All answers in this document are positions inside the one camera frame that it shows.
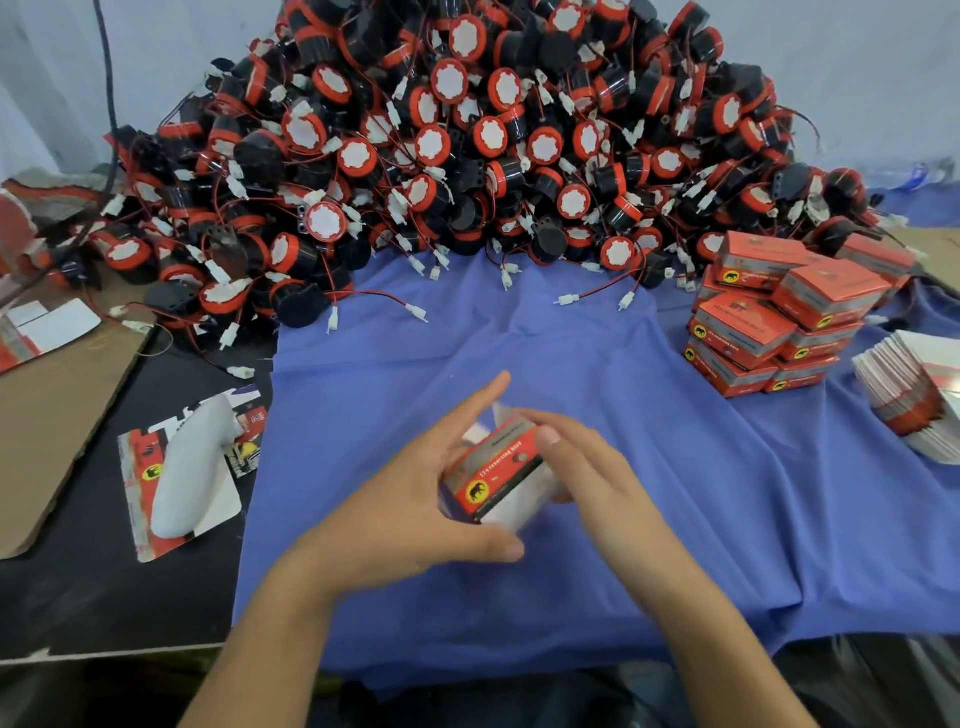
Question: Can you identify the person's left hand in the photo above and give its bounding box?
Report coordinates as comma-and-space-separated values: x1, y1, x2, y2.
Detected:
277, 372, 528, 605

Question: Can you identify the person's right hand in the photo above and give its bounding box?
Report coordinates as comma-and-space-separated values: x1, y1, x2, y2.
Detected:
517, 408, 710, 614

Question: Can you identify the stack of box blanks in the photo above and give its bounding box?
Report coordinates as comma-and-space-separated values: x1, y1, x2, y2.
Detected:
852, 330, 960, 467

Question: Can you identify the pile of black red buzzers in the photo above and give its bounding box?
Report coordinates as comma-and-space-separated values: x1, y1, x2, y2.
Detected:
45, 0, 917, 335

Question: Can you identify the blue table cloth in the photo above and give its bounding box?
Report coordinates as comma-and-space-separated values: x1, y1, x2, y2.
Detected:
232, 180, 960, 692

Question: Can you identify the brown cardboard piece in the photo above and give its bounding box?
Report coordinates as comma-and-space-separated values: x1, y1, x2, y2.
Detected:
0, 292, 152, 560

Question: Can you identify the brown cardboard sheet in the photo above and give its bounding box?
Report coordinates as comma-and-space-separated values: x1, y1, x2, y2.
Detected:
904, 225, 960, 294

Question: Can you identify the clear plastic water bottle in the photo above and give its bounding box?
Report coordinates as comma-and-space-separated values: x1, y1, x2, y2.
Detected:
870, 160, 954, 194

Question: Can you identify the black hanging cable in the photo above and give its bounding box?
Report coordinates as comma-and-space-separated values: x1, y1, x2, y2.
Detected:
90, 0, 122, 167

